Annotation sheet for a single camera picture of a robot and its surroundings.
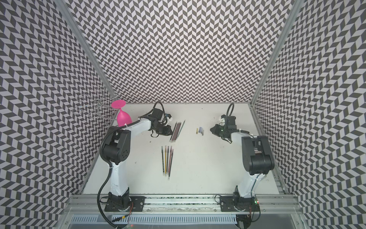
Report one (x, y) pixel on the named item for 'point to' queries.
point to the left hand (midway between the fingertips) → (171, 133)
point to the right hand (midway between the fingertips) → (210, 131)
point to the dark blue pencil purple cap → (171, 162)
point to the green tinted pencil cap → (203, 132)
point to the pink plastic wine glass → (123, 118)
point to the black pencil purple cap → (167, 161)
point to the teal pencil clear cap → (177, 131)
